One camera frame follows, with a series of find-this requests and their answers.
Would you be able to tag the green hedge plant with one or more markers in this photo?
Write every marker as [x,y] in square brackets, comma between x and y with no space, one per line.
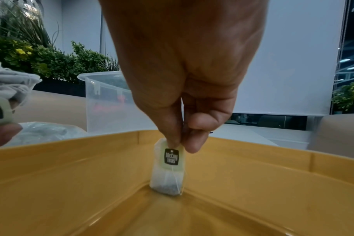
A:
[34,55]
[349,96]

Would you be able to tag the clear zip bag with tea bags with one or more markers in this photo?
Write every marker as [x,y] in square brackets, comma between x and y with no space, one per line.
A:
[45,133]

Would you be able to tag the person's left hand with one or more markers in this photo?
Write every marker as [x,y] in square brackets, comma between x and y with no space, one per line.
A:
[2,134]

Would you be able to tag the tea bags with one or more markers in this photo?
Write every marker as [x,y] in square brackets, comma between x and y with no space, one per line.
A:
[7,87]
[165,179]

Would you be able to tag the yellow tray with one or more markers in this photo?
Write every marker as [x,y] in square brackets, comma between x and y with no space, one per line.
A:
[77,184]

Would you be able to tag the person's right hand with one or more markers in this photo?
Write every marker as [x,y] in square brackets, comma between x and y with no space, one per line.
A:
[188,57]

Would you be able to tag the white roller blind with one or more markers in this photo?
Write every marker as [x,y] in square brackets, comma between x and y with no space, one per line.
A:
[296,57]

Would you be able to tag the clear storage box pink latches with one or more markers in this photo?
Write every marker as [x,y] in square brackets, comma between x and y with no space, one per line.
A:
[107,110]

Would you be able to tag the black planter box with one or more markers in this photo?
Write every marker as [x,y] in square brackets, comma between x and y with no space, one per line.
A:
[60,87]

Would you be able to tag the beige bench seat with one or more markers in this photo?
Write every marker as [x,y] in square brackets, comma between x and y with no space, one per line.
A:
[337,131]
[54,108]

